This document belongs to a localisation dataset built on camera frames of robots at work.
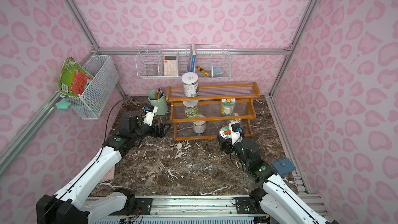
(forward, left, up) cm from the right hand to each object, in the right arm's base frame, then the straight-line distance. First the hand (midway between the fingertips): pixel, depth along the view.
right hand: (225, 132), depth 76 cm
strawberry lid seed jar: (-2, 0, +2) cm, 3 cm away
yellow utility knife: (+39, +12, +8) cm, 41 cm away
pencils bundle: (+31, +40, -4) cm, 51 cm away
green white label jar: (+14, -7, -11) cm, 19 cm away
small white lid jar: (+11, +14, -12) cm, 21 cm away
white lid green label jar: (+13, +17, +3) cm, 22 cm away
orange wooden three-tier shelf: (+17, +2, -3) cm, 17 cm away
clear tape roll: (+38, +45, +7) cm, 59 cm away
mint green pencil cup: (+25, +38, -7) cm, 46 cm away
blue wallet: (-9, -33, -19) cm, 39 cm away
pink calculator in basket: (+39, +31, +12) cm, 51 cm away
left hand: (+5, +31, +3) cm, 32 cm away
